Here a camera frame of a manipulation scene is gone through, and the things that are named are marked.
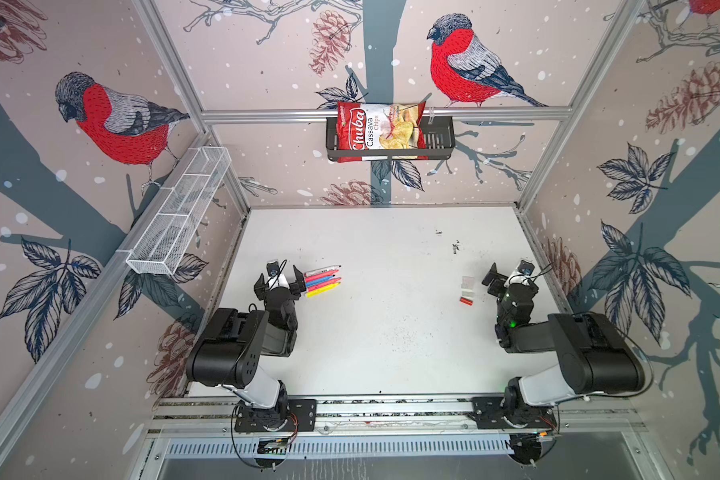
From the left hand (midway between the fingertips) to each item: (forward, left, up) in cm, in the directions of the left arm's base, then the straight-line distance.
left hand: (277, 270), depth 88 cm
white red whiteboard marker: (+7, -15, -10) cm, 20 cm away
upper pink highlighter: (+5, -11, -11) cm, 17 cm away
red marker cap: (-5, -60, -12) cm, 61 cm away
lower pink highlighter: (+1, -13, -11) cm, 17 cm away
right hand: (-1, -70, -1) cm, 70 cm away
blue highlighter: (+2, -11, -11) cm, 15 cm away
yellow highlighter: (0, -12, -12) cm, 17 cm away
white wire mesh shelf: (+8, +23, +18) cm, 31 cm away
